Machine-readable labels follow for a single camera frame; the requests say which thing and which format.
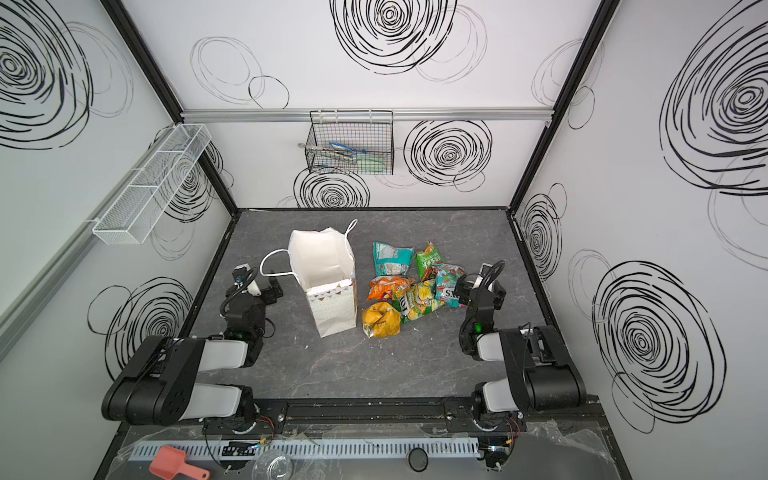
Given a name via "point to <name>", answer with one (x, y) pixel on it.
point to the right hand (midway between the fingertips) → (479, 277)
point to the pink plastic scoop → (170, 460)
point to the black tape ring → (418, 459)
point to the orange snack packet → (389, 287)
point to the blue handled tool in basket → (337, 146)
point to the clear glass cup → (272, 464)
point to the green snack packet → (427, 262)
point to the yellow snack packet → (380, 319)
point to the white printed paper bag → (324, 263)
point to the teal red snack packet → (447, 276)
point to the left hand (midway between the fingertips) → (261, 274)
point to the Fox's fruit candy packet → (415, 299)
